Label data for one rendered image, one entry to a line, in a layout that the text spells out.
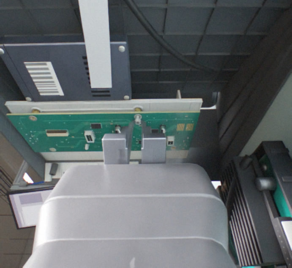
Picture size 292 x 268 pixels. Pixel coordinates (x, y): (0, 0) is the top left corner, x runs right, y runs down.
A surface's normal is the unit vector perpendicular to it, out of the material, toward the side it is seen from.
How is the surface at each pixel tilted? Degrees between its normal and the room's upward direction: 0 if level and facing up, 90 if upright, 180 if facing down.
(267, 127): 0
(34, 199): 101
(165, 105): 90
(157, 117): 90
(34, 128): 90
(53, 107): 90
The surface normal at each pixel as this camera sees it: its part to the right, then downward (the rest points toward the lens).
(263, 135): -1.00, 0.01
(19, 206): 0.20, 0.33
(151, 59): 0.02, 0.96
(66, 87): 0.02, 0.76
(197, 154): 0.00, -0.14
